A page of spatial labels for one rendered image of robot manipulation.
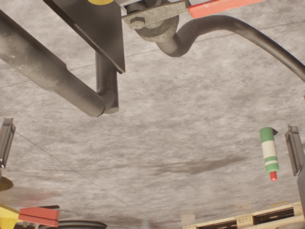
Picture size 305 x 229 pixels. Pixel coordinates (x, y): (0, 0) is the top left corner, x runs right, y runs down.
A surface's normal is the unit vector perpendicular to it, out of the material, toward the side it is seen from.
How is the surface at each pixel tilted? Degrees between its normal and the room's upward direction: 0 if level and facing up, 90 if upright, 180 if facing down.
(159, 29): 80
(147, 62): 0
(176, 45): 45
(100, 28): 90
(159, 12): 0
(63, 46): 0
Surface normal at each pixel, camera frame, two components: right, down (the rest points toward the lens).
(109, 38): 0.93, -0.22
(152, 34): -0.37, -0.18
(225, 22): 0.88, 0.08
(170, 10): 0.10, 0.91
